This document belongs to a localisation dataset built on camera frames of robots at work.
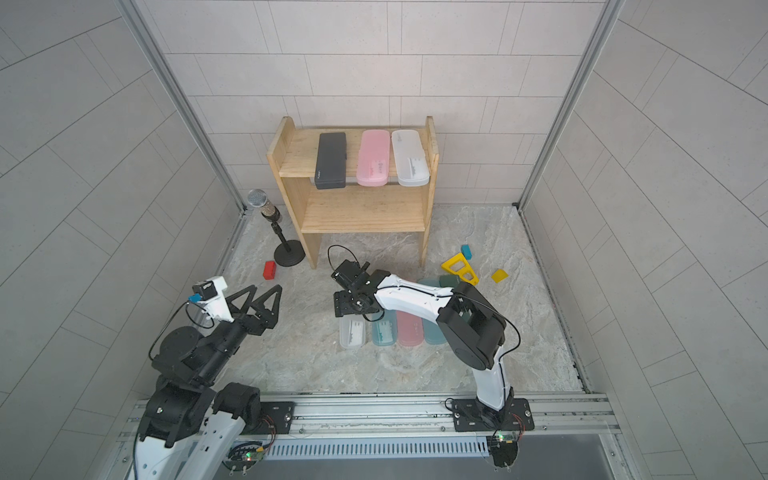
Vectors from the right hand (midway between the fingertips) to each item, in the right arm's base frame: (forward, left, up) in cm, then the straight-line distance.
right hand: (347, 309), depth 86 cm
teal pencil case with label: (-5, -11, -2) cm, 12 cm away
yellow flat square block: (+10, -49, -4) cm, 50 cm away
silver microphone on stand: (+22, +21, 0) cm, 30 cm away
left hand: (-5, +12, +23) cm, 27 cm away
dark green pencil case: (+9, -32, -2) cm, 33 cm away
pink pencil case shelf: (-6, -18, -3) cm, 19 cm away
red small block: (+16, +26, 0) cm, 30 cm away
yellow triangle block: (+13, -37, -3) cm, 39 cm away
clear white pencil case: (-7, -2, +1) cm, 8 cm away
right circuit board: (-35, -38, -6) cm, 52 cm away
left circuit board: (-33, +21, -2) cm, 39 cm away
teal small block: (+20, -40, -2) cm, 45 cm away
